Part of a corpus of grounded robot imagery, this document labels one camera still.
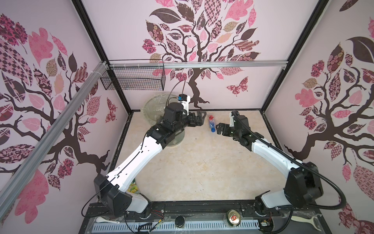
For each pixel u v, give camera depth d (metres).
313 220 0.71
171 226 0.70
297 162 0.45
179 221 0.63
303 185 0.42
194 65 0.92
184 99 0.59
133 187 0.79
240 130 0.64
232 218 0.62
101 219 0.71
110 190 0.38
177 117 0.52
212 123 1.13
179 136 1.01
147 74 0.95
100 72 0.81
